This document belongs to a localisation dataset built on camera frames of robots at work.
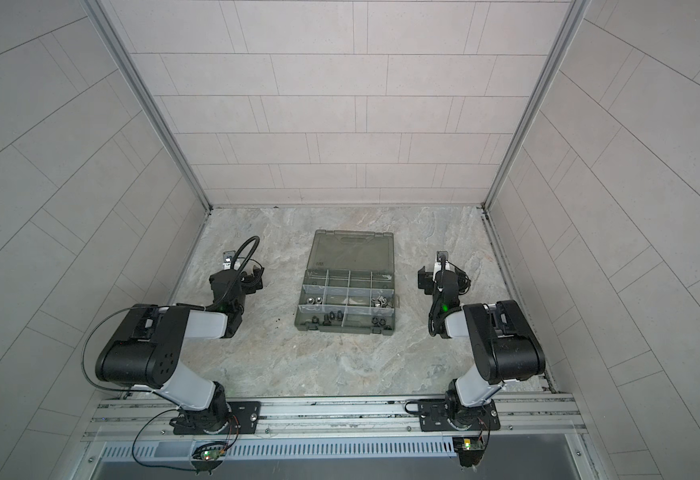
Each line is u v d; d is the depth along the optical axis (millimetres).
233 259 771
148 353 439
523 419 727
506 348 449
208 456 643
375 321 867
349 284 910
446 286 695
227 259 774
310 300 895
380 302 889
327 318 867
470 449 680
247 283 819
